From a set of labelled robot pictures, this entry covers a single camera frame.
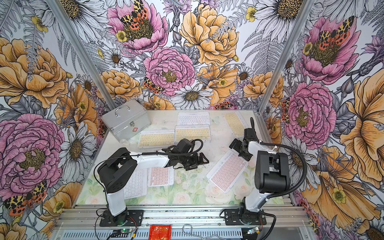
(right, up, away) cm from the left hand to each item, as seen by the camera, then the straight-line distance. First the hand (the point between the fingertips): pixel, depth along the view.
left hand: (202, 167), depth 86 cm
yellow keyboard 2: (-35, +15, +19) cm, 43 cm away
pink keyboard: (-24, -5, +1) cm, 25 cm away
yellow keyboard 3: (-5, +19, +21) cm, 29 cm away
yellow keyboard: (+26, +25, +29) cm, 46 cm away
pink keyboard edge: (+15, -3, +4) cm, 16 cm away
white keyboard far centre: (-6, +29, +30) cm, 42 cm away
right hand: (+22, +7, +10) cm, 25 cm away
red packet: (-20, -25, -16) cm, 36 cm away
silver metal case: (-47, +27, +11) cm, 56 cm away
